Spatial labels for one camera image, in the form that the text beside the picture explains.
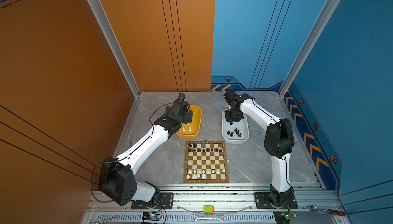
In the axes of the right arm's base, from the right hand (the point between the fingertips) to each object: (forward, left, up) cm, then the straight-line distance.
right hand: (229, 119), depth 95 cm
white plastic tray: (-5, -4, -7) cm, 10 cm away
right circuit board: (-49, -21, -11) cm, 54 cm away
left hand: (-2, +28, +14) cm, 31 cm away
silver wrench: (-49, +8, -9) cm, 50 cm away
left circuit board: (-49, +39, -9) cm, 63 cm away
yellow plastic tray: (-3, +24, -7) cm, 25 cm away
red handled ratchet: (-46, -35, -7) cm, 58 cm away
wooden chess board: (-24, +15, -7) cm, 29 cm away
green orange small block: (-46, +14, -6) cm, 49 cm away
